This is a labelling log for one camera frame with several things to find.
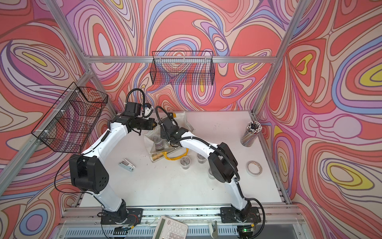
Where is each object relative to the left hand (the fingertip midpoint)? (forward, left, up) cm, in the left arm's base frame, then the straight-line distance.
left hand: (157, 124), depth 87 cm
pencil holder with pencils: (-3, -56, -8) cm, 57 cm away
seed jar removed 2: (-25, -31, -14) cm, 42 cm away
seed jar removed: (-15, -26, -15) cm, 34 cm away
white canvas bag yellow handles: (-8, -6, -20) cm, 22 cm away
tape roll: (-16, -61, -19) cm, 66 cm away
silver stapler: (-17, +19, -18) cm, 31 cm away
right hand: (-2, -6, -7) cm, 9 cm away
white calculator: (-49, -10, -18) cm, 54 cm away
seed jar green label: (-8, 0, -8) cm, 11 cm away
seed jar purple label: (-17, -16, -15) cm, 28 cm away
